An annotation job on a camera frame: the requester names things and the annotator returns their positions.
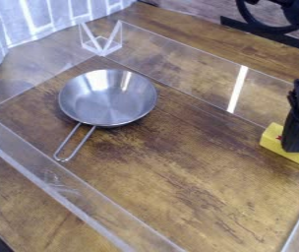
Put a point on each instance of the yellow butter box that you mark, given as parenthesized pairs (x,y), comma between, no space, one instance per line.
(271,141)

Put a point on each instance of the silver frying pan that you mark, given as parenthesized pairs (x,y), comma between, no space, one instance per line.
(105,98)

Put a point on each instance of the black strip on table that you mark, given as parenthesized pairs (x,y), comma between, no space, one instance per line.
(279,37)

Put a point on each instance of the clear acrylic tray barrier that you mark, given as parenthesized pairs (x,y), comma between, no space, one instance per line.
(181,181)

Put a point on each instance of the white grey curtain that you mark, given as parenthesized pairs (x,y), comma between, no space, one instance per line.
(29,20)

